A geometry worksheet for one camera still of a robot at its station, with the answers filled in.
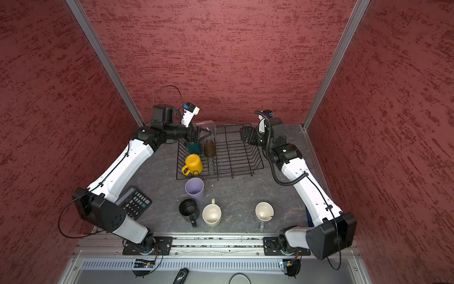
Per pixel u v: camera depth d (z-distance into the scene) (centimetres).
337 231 38
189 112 65
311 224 79
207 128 71
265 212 81
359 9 71
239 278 67
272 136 55
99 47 82
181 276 64
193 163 88
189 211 83
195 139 66
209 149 100
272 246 74
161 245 75
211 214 81
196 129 66
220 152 106
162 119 57
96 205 40
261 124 67
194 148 100
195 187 83
